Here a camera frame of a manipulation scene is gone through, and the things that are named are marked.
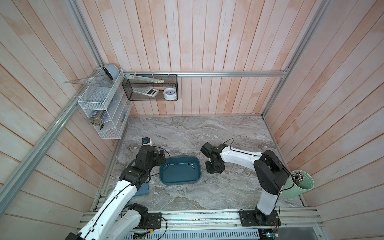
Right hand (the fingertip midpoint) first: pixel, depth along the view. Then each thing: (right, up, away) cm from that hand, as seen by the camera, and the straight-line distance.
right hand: (211, 170), depth 91 cm
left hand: (-32, +11, -11) cm, 36 cm away
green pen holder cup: (+40, -1, -19) cm, 44 cm away
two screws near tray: (-3, -5, -3) cm, 7 cm away
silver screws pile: (-12, +3, +1) cm, 12 cm away
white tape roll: (-26, +49, +4) cm, 56 cm away
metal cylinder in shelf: (-62, +31, -15) cm, 71 cm away
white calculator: (-39, +50, +7) cm, 64 cm away
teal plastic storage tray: (-20, -1, +2) cm, 20 cm away
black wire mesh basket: (-27, +59, +11) cm, 66 cm away
